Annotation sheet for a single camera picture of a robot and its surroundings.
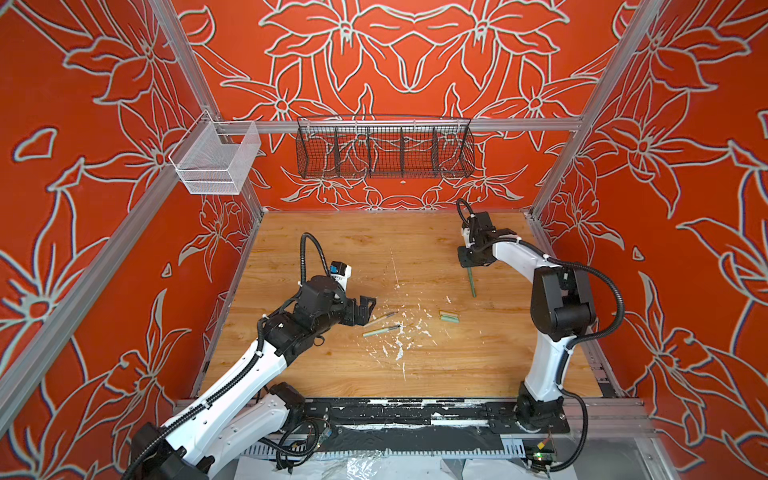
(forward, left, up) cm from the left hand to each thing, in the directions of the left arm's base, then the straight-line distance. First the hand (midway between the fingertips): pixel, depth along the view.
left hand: (360, 296), depth 75 cm
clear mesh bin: (+41, +51, +13) cm, 67 cm away
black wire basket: (+49, -4, +13) cm, 51 cm away
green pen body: (+15, -34, -15) cm, 40 cm away
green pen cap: (+3, -27, -18) cm, 32 cm away
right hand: (+24, -32, -12) cm, 42 cm away
